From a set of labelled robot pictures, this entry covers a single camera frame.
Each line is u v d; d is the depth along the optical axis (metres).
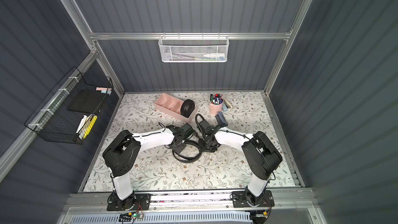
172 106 1.13
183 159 0.87
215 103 0.99
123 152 0.51
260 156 0.49
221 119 0.99
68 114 0.72
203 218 0.77
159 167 0.85
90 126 0.69
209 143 0.67
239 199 0.74
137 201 0.73
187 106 0.96
